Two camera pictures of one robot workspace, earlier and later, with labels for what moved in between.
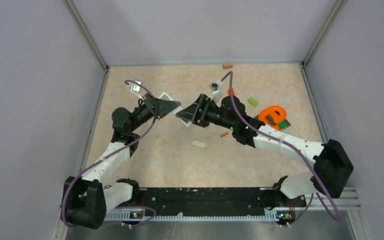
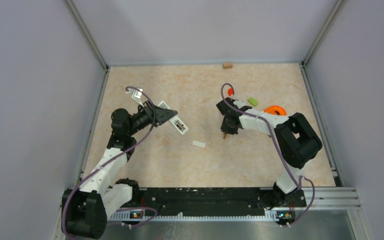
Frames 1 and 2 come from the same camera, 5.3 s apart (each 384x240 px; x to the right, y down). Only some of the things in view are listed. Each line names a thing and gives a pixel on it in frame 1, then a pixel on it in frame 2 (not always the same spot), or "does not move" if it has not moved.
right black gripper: x=204 y=104 → x=225 y=130
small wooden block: x=227 y=65 does not move
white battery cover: x=198 y=143 does not move
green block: x=253 y=101 does not move
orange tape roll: x=278 y=113 does not move
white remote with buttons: x=164 y=96 → x=176 y=121
